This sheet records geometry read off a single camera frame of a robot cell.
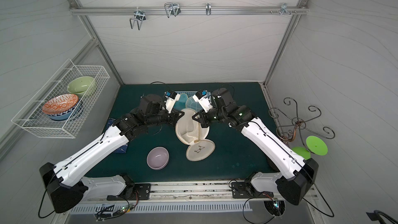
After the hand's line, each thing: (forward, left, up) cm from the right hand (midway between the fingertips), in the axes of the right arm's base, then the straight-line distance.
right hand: (193, 116), depth 68 cm
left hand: (+1, +5, 0) cm, 5 cm away
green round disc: (-13, -47, +3) cm, 48 cm away
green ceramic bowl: (+11, +55, +7) cm, 57 cm away
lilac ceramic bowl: (-11, +20, -27) cm, 35 cm away
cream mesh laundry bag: (+2, +4, -18) cm, 19 cm away
